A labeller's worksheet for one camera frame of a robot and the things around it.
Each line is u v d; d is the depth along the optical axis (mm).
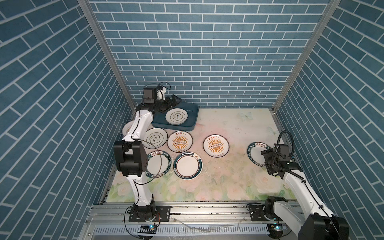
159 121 1129
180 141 1018
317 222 392
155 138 1019
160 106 759
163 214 736
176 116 1153
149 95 693
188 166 892
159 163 892
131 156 501
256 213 737
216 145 992
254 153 968
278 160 652
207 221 721
